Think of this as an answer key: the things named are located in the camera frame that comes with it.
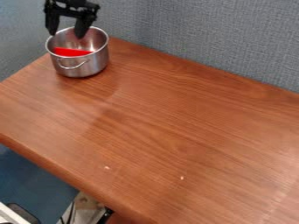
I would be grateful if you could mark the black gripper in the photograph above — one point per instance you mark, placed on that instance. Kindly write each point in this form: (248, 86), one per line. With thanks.
(80, 9)

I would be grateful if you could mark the white black object corner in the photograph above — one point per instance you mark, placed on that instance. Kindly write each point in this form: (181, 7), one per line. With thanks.
(13, 214)

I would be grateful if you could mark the red object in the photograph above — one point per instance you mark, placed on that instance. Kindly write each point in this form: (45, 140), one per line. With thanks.
(68, 52)

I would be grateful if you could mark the table leg frame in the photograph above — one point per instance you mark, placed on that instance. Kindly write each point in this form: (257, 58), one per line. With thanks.
(85, 211)

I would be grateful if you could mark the metal pot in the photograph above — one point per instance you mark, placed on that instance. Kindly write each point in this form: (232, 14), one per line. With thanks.
(84, 65)

